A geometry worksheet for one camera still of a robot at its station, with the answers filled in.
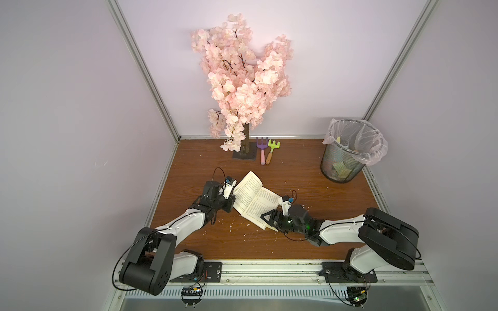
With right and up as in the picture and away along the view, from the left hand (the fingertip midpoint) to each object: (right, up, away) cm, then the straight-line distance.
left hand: (234, 194), depth 90 cm
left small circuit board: (-14, -35, -18) cm, 42 cm away
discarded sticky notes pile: (+52, +11, +1) cm, 53 cm away
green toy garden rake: (+20, +25, +28) cm, 42 cm away
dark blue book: (+9, -3, +2) cm, 10 cm away
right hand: (+14, -7, -8) cm, 17 cm away
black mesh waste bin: (+47, +20, -2) cm, 51 cm away
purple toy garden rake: (+14, +24, +27) cm, 39 cm away
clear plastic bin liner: (+62, +27, +3) cm, 68 cm away
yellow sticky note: (+17, -13, -7) cm, 23 cm away
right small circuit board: (+48, -33, -20) cm, 62 cm away
